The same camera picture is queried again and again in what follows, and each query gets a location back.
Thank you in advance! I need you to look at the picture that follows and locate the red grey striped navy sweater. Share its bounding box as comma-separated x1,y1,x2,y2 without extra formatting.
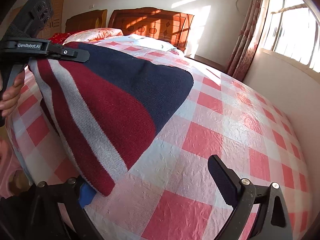
29,42,194,196

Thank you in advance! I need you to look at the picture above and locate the person left hand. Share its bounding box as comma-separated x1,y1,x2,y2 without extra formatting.
1,71,25,118

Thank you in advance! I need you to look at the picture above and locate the red floral bedspread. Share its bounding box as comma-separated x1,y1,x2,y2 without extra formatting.
49,31,78,45

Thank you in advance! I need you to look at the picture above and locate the light wooden wardrobe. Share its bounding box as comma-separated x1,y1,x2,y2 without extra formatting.
12,0,63,38

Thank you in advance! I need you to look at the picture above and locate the pink floral folded quilt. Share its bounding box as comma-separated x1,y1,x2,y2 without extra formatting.
63,28,123,45

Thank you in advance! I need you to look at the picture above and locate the dark brown wooden headboard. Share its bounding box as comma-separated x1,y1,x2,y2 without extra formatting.
65,9,107,33

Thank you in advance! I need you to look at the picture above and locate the pink white checkered bedsheet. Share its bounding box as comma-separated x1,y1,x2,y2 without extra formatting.
5,35,315,240

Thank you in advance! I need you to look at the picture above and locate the light blue floral folded quilt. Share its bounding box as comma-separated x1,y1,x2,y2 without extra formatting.
114,34,181,55

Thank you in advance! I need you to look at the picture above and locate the orange wooden headboard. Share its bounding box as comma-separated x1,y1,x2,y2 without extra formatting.
108,7,194,51

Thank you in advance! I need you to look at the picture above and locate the wooden nightstand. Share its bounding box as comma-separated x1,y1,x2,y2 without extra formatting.
185,54,226,72

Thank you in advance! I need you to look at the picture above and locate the pink floral curtain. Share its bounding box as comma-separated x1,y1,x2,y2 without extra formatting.
226,0,270,82

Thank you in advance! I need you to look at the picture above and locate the barred window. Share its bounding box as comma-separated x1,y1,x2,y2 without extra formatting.
263,0,319,73

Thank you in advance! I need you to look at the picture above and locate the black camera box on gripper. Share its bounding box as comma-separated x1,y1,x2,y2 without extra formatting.
3,0,53,38

